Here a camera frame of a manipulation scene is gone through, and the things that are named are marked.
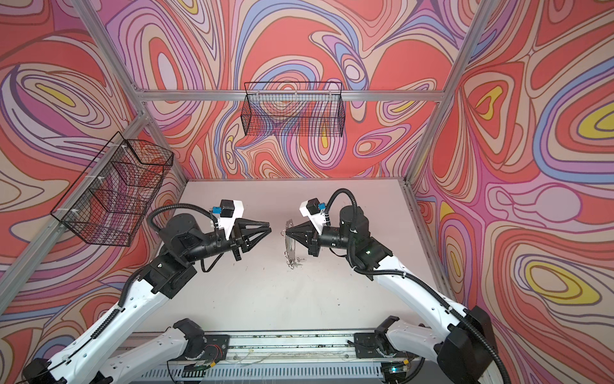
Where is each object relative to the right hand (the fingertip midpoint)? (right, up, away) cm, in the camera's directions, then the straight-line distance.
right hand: (290, 237), depth 67 cm
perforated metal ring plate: (0, -2, -2) cm, 2 cm away
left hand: (-5, +3, -7) cm, 9 cm away
